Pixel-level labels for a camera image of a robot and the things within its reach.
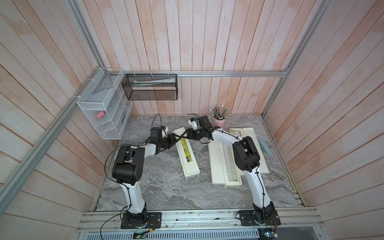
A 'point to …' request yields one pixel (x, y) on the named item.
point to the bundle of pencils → (220, 113)
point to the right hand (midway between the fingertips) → (183, 136)
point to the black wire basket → (151, 86)
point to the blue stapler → (267, 152)
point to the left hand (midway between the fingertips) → (179, 141)
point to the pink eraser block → (100, 114)
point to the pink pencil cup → (220, 123)
